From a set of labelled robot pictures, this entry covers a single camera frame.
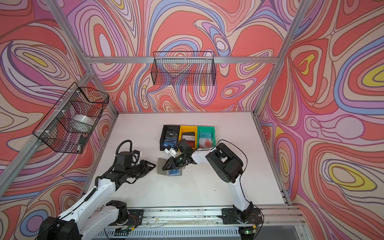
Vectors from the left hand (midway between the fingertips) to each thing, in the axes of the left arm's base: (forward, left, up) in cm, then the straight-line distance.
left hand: (156, 165), depth 82 cm
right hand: (-1, -5, -7) cm, 8 cm away
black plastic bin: (+32, -2, -6) cm, 33 cm away
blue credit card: (-1, -10, -8) cm, 12 cm away
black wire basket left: (+6, +42, +26) cm, 50 cm away
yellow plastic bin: (+28, -15, -2) cm, 31 cm away
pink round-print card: (+19, -29, -6) cm, 35 cm away
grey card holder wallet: (+4, -1, -4) cm, 5 cm away
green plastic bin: (+24, -30, -6) cm, 38 cm away
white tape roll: (+10, +33, +25) cm, 42 cm away
